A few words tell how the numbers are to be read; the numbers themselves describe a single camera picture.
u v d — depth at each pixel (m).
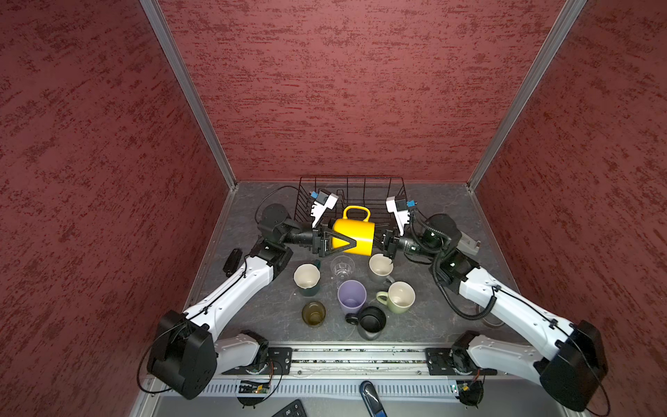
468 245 0.97
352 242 0.57
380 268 0.90
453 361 0.67
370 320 0.81
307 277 0.85
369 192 1.17
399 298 0.85
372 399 0.64
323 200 0.58
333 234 0.56
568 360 0.38
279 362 0.74
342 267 0.88
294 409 0.67
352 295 0.85
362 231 0.58
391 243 0.58
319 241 0.57
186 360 0.39
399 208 0.58
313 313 0.83
